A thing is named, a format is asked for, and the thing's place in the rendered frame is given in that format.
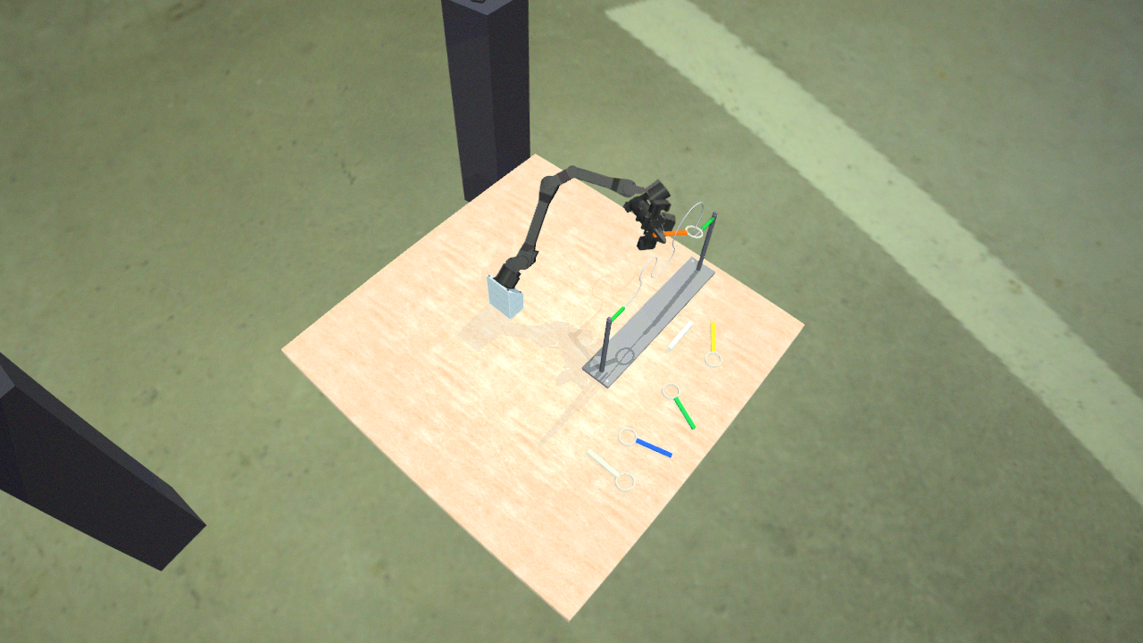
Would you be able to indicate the white loop with orange handle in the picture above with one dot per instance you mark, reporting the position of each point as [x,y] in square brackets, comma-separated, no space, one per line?
[681,232]

